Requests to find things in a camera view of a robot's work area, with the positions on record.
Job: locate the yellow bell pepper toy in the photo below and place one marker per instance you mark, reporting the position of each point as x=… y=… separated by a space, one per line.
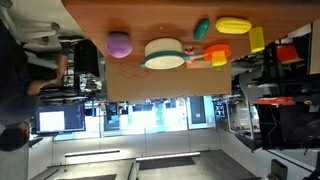
x=219 y=58

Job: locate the beige box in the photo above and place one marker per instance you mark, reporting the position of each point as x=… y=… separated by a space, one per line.
x=315 y=46

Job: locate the long ceiling light strip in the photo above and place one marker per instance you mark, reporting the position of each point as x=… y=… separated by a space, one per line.
x=92 y=152
x=167 y=156

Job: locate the purple ball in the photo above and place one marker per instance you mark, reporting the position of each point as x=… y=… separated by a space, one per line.
x=118 y=45

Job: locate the orange red flat bar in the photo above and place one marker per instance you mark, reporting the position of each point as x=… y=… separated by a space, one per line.
x=276 y=101

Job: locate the small pink toy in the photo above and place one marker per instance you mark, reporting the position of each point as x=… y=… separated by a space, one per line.
x=189 y=50

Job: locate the computer monitor white window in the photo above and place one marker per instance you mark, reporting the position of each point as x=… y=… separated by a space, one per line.
x=60 y=118

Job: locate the person in dark shirt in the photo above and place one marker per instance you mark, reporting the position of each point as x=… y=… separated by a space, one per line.
x=16 y=86

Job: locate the white shelving cabinet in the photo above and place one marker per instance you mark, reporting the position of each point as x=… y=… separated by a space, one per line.
x=240 y=118

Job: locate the yellow plastic cylinder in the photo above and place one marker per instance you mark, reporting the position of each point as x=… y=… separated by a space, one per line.
x=256 y=39

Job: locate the orange plastic bowl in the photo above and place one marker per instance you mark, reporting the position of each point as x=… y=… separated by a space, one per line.
x=208 y=52

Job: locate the black computer tower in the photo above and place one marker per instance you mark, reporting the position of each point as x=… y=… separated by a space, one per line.
x=86 y=58

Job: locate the red block yellow edge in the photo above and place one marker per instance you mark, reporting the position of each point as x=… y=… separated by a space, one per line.
x=287 y=52

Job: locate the teal green cucumber toy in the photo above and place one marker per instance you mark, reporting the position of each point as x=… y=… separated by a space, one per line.
x=201 y=30

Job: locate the grey office chair base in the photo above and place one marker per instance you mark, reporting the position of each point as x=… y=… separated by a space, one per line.
x=33 y=31

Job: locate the brown cardboard panel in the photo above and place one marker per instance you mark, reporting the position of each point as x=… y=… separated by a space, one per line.
x=173 y=83

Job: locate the yellow maize cob toy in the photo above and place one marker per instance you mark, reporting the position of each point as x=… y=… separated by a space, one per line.
x=233 y=25

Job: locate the cream bowl teal band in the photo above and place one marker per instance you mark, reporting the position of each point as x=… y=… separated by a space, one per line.
x=163 y=53

